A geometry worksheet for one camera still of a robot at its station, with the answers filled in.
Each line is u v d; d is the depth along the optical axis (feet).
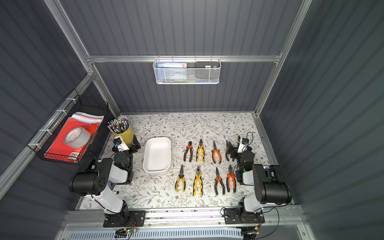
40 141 1.98
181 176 2.86
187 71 2.96
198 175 2.84
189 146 3.25
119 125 2.97
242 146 2.59
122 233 2.37
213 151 3.19
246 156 2.20
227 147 3.27
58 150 2.24
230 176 2.84
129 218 2.35
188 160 3.08
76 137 2.21
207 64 2.84
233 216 2.42
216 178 2.82
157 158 3.16
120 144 2.47
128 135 2.99
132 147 2.68
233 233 2.31
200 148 3.25
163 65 2.91
